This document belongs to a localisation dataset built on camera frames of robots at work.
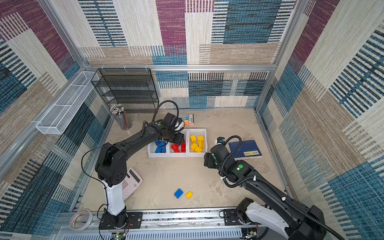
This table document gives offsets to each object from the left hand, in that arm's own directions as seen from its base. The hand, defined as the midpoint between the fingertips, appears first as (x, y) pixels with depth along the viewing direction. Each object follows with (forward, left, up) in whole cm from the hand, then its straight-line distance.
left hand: (181, 137), depth 91 cm
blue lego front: (-29, +1, -11) cm, 31 cm away
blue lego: (-4, +14, -8) cm, 17 cm away
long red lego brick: (-2, +4, -9) cm, 10 cm away
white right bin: (+2, -10, -8) cm, 13 cm away
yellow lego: (+4, -7, -7) cm, 11 cm away
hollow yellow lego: (+1, -12, -9) cm, 15 cm away
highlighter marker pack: (+21, -4, -9) cm, 23 cm away
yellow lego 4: (-3, -10, -9) cm, 14 cm away
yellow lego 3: (-1, -7, -8) cm, 11 cm away
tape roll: (-40, +51, -10) cm, 66 cm away
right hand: (-16, -17, +3) cm, 23 cm away
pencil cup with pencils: (+17, +41, +6) cm, 44 cm away
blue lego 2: (-4, +11, -9) cm, 15 cm away
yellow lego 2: (+4, -12, -8) cm, 15 cm away
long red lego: (-1, -1, -9) cm, 9 cm away
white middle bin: (-7, +6, -6) cm, 11 cm away
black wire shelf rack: (+37, +35, +9) cm, 52 cm away
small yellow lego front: (-29, -5, -11) cm, 32 cm away
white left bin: (-6, +18, -8) cm, 21 cm away
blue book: (-3, -43, -11) cm, 44 cm away
